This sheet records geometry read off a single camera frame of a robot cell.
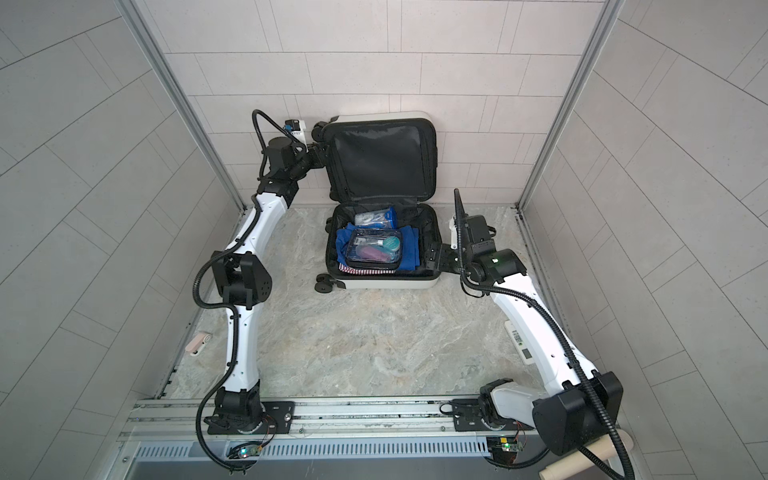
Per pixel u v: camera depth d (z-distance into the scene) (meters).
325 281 0.91
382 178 1.00
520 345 0.81
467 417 0.71
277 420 0.71
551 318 0.43
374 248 0.96
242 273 0.59
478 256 0.55
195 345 0.79
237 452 0.69
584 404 0.37
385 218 1.00
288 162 0.72
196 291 0.50
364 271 0.94
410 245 0.97
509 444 0.68
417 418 0.73
